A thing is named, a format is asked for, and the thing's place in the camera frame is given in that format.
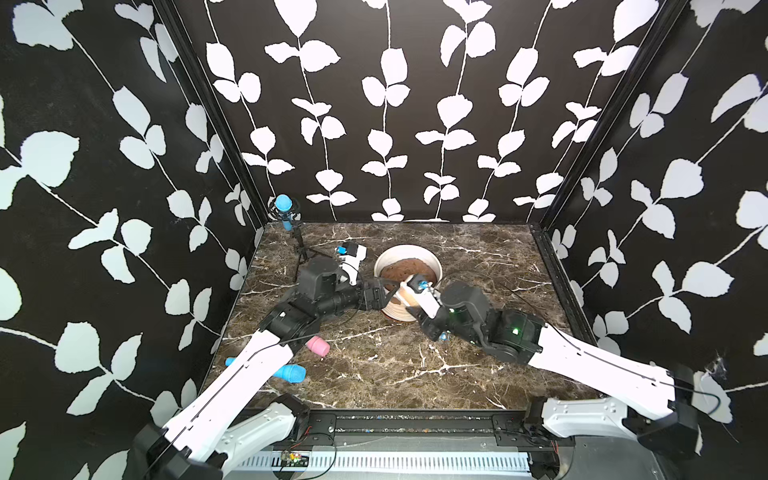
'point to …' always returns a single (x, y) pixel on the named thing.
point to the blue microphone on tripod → (286, 208)
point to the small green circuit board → (290, 460)
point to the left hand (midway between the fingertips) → (388, 281)
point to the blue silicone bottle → (293, 373)
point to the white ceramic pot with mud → (398, 263)
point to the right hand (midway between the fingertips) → (410, 297)
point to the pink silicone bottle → (318, 345)
